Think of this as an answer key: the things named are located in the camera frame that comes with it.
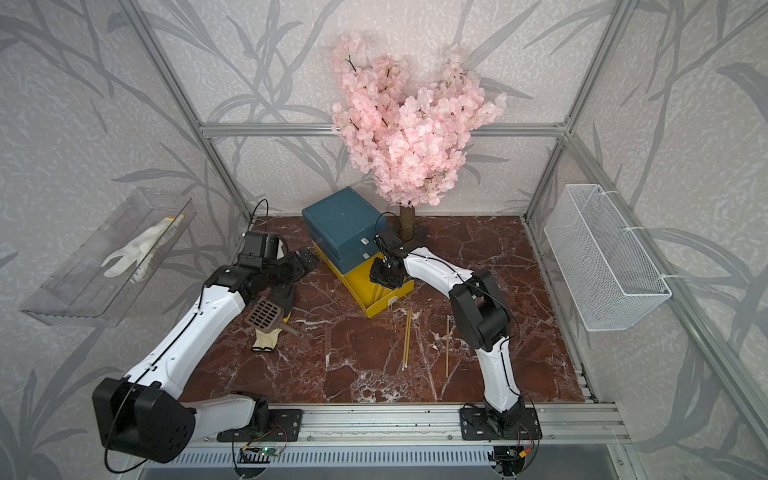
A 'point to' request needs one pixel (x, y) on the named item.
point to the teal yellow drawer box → (343, 226)
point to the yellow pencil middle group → (407, 339)
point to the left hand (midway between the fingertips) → (311, 266)
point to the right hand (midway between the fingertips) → (373, 278)
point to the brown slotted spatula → (266, 315)
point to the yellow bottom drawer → (373, 296)
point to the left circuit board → (269, 451)
